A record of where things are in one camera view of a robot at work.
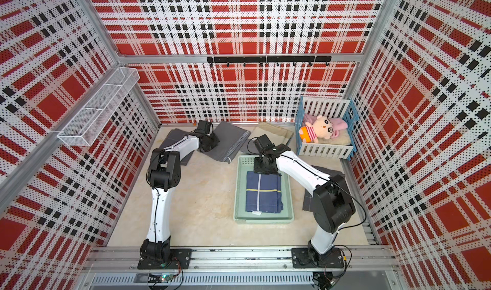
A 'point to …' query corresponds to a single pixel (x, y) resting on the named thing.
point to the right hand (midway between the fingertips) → (262, 168)
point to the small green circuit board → (166, 278)
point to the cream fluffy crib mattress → (343, 138)
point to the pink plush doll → (320, 127)
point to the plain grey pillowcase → (231, 138)
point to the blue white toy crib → (341, 108)
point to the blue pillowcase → (263, 193)
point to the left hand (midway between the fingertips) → (221, 141)
